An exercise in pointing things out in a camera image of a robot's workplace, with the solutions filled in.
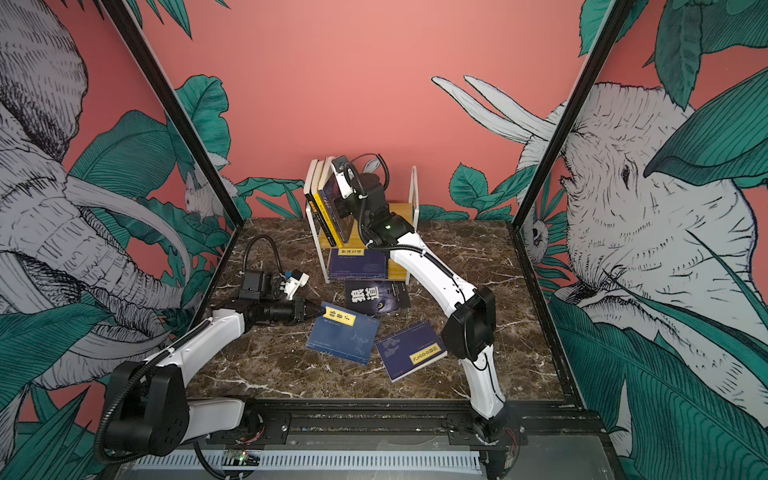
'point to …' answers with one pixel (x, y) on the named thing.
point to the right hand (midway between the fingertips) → (334, 176)
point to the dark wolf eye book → (377, 296)
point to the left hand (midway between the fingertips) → (323, 308)
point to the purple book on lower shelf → (358, 264)
